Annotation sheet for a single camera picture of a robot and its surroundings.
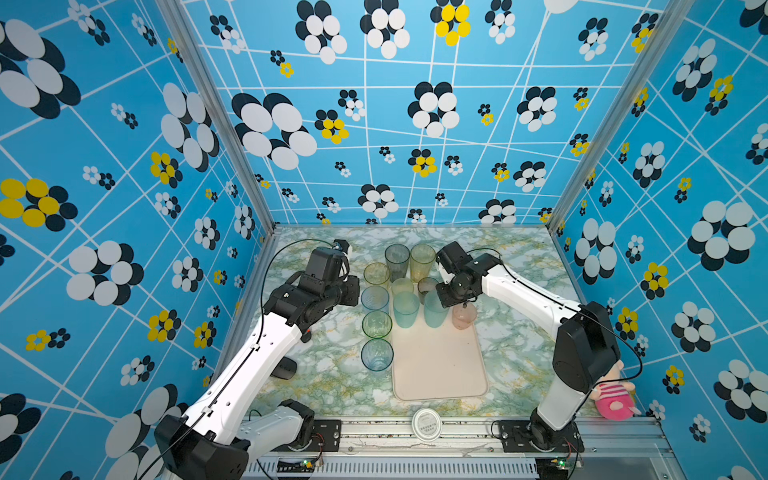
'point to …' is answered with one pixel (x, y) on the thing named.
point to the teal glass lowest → (434, 312)
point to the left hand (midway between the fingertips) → (356, 281)
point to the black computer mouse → (286, 368)
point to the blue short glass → (375, 298)
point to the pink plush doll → (613, 397)
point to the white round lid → (426, 425)
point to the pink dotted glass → (464, 317)
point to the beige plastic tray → (436, 363)
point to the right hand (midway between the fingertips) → (448, 296)
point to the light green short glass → (402, 285)
